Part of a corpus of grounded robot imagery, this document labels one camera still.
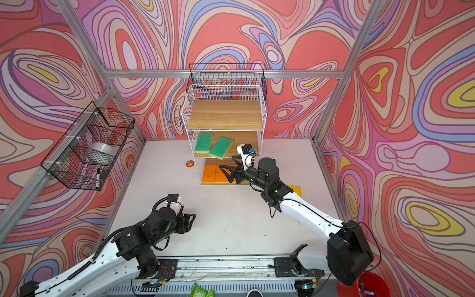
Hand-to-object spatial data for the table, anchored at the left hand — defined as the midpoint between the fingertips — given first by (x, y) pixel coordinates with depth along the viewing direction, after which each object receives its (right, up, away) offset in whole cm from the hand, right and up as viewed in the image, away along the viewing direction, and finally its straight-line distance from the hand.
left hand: (193, 215), depth 76 cm
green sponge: (+3, +30, +6) cm, 31 cm away
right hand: (+15, +21, -3) cm, 26 cm away
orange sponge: (+3, +14, +22) cm, 26 cm away
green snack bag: (+4, -25, -9) cm, 27 cm away
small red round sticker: (-10, +21, +31) cm, 39 cm away
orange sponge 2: (+12, +17, -9) cm, 23 cm away
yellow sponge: (+11, +28, +4) cm, 31 cm away
